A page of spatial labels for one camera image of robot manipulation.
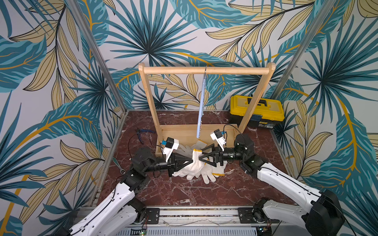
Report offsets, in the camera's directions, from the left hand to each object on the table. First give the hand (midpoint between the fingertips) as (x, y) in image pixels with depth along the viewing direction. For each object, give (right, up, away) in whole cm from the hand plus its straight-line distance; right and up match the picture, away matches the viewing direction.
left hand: (190, 164), depth 60 cm
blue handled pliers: (-37, +12, +44) cm, 59 cm away
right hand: (+4, +2, +6) cm, 8 cm away
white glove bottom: (+12, -12, +28) cm, 32 cm away
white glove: (+1, -3, +2) cm, 4 cm away
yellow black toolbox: (+52, +23, +38) cm, 68 cm away
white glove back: (+6, +3, +37) cm, 38 cm away
